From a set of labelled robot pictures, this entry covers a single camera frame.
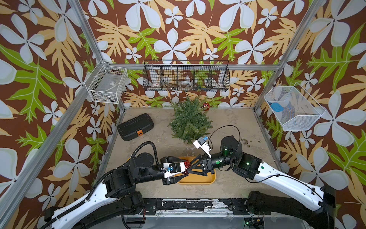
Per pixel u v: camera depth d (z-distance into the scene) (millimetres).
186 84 985
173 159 536
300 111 785
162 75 968
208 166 523
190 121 761
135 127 1031
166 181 500
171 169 448
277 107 860
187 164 563
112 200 438
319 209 397
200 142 557
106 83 861
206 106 796
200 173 535
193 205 751
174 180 509
